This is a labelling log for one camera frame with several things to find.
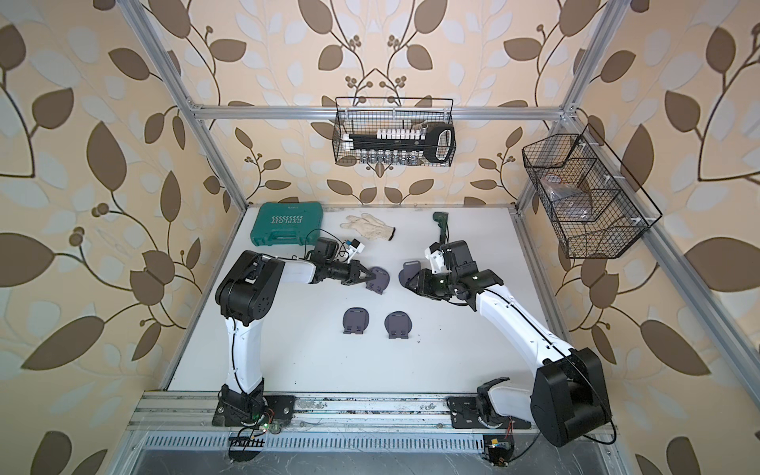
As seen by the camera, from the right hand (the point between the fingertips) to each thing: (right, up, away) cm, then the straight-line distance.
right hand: (411, 286), depth 82 cm
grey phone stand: (-9, -1, +17) cm, 19 cm away
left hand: (-13, +2, +14) cm, 19 cm away
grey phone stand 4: (-4, -13, +7) cm, 15 cm away
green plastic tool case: (-44, +19, +27) cm, 55 cm away
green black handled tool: (+15, +20, +34) cm, 42 cm away
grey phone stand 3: (-17, -12, +9) cm, 22 cm away
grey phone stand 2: (0, +3, +14) cm, 14 cm away
